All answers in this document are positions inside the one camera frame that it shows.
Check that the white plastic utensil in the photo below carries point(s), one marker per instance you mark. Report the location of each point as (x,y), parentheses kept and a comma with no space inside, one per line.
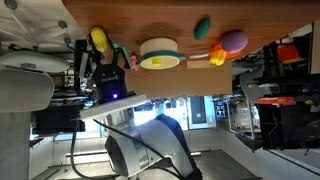
(199,56)

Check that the yellow toy corn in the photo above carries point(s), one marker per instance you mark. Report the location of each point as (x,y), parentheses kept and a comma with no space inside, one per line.
(99,39)

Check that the small yellow block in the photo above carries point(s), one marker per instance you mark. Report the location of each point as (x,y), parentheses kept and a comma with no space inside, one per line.
(156,61)

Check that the green toy cucumber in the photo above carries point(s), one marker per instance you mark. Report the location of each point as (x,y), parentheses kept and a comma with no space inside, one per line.
(202,28)

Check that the small red toy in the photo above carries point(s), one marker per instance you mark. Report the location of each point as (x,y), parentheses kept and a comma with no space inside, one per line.
(134,62)

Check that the white bowl with teal band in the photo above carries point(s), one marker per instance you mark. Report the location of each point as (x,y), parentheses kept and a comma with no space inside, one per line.
(158,46)

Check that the grey concrete column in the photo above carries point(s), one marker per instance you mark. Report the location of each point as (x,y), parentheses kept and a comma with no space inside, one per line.
(15,146)

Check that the white office chair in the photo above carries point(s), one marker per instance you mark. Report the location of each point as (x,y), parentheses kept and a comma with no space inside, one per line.
(25,83)

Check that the purple toy ball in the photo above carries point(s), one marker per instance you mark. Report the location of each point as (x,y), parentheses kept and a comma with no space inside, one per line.
(234,41)

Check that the orange toy plate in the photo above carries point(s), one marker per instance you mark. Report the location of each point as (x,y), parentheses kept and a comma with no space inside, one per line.
(233,55)

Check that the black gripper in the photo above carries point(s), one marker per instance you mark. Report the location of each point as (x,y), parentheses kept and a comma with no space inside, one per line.
(110,83)

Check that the black computer monitor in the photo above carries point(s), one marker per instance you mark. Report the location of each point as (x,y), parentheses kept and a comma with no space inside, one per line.
(58,118)

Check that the white flat wrist plate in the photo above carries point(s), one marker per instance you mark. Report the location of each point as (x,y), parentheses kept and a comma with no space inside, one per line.
(113,107)

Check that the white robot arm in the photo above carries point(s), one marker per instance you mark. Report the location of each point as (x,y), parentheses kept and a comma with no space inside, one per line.
(156,146)

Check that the yellow toy bell pepper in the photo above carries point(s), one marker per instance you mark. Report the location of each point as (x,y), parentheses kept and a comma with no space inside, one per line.
(217,58)

